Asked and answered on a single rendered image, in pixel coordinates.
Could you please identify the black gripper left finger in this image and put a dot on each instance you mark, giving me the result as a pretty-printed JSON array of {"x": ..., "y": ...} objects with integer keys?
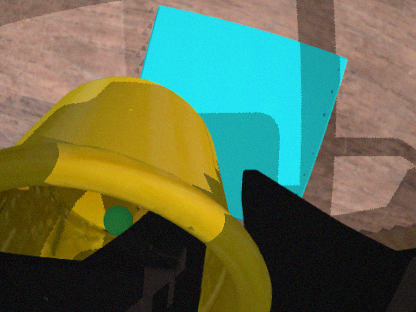
[{"x": 154, "y": 266}]

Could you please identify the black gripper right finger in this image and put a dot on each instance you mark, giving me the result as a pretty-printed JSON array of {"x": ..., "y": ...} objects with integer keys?
[{"x": 317, "y": 264}]

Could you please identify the green marble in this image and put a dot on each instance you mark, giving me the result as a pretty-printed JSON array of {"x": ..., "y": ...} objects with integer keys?
[{"x": 117, "y": 219}]

